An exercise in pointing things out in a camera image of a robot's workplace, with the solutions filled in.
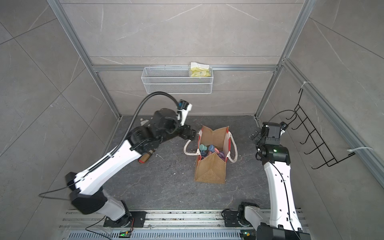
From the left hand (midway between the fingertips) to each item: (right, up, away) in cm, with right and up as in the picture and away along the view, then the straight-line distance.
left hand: (196, 120), depth 64 cm
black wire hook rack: (+56, -14, 0) cm, 57 cm away
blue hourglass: (+10, -16, +26) cm, 32 cm away
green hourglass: (+4, -16, +27) cm, 32 cm away
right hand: (+35, -8, +8) cm, 36 cm away
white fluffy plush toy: (-40, +1, +48) cm, 62 cm away
